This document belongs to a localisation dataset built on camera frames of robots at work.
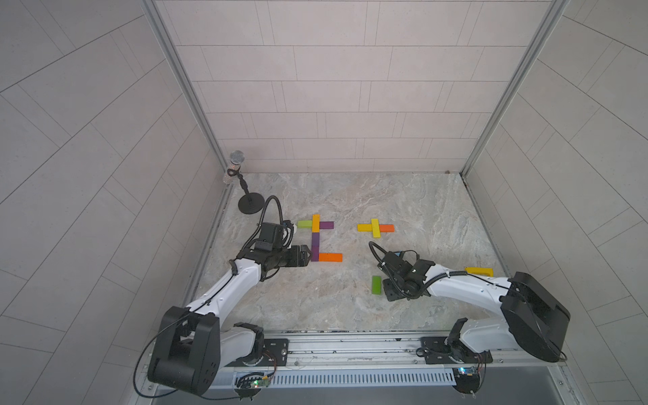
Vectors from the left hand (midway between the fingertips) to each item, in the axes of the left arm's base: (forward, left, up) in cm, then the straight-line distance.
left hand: (306, 252), depth 86 cm
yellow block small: (+12, -21, -4) cm, 25 cm away
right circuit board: (-35, -46, -6) cm, 58 cm away
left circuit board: (-36, +12, -5) cm, 38 cm away
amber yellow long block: (+15, -2, -5) cm, 16 cm away
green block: (-9, -24, -5) cm, 26 cm away
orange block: (+1, -8, -6) cm, 10 cm away
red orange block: (+14, -30, -5) cm, 34 cm away
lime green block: (+15, +3, -5) cm, 16 cm away
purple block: (+14, -6, -5) cm, 17 cm away
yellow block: (+12, -26, -4) cm, 29 cm away
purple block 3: (+3, -2, -7) cm, 8 cm away
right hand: (-11, -28, -8) cm, 31 cm away
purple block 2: (+9, -2, -6) cm, 11 cm away
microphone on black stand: (+23, +25, -3) cm, 34 cm away
